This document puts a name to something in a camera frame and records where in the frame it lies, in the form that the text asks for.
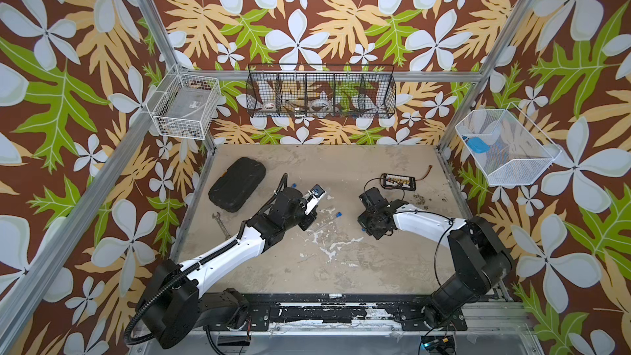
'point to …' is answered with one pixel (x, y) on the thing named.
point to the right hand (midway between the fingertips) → (357, 223)
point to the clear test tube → (326, 223)
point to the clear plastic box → (189, 103)
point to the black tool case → (237, 184)
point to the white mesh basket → (519, 152)
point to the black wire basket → (321, 91)
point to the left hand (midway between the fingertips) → (314, 200)
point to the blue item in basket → (477, 145)
